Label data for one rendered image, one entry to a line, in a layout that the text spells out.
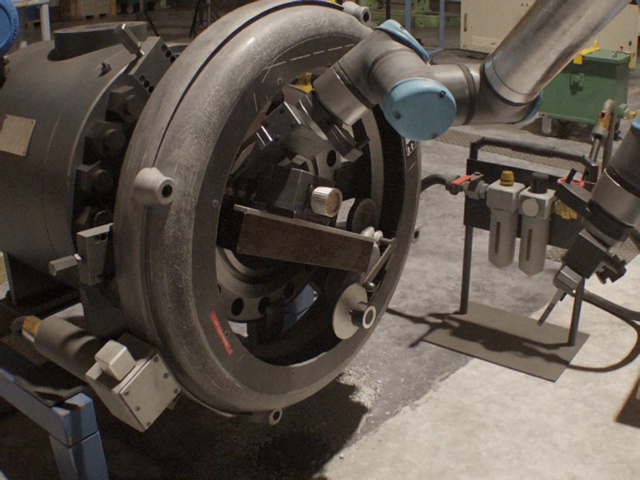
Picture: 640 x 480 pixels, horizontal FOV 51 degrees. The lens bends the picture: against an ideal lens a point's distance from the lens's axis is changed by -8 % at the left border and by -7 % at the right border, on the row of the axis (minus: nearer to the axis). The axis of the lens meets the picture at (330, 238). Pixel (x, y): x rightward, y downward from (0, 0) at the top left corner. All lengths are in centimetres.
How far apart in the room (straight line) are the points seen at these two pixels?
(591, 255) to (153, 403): 68
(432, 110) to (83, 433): 93
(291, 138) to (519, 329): 126
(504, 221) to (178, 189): 115
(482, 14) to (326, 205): 691
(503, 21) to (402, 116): 678
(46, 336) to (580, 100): 372
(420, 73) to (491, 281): 157
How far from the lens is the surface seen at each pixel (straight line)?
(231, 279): 131
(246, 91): 107
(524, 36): 93
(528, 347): 209
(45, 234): 145
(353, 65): 109
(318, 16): 120
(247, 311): 137
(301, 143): 113
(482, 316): 224
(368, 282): 140
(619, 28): 739
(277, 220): 114
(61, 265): 106
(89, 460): 153
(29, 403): 155
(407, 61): 103
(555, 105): 453
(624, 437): 181
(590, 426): 182
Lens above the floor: 104
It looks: 22 degrees down
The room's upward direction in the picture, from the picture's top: 1 degrees counter-clockwise
